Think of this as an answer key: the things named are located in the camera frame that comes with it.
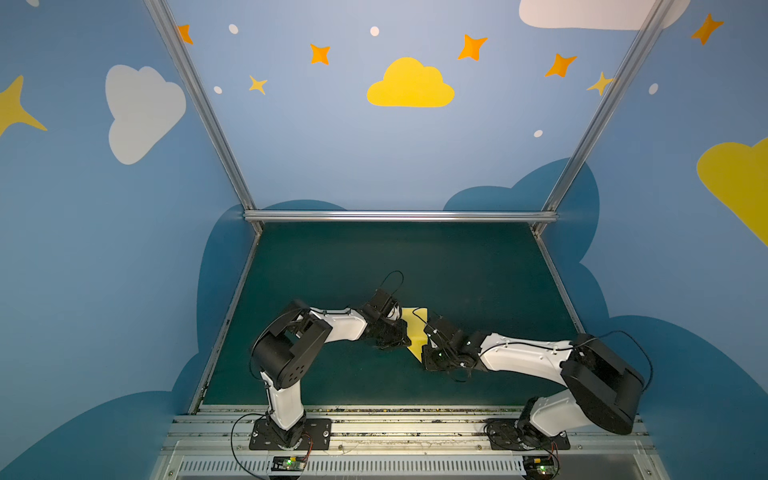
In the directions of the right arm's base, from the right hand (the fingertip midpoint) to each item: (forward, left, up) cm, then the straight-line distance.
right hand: (422, 361), depth 86 cm
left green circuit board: (-26, +33, -1) cm, 42 cm away
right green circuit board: (-24, -28, -2) cm, 37 cm away
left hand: (+4, +2, +1) cm, 5 cm away
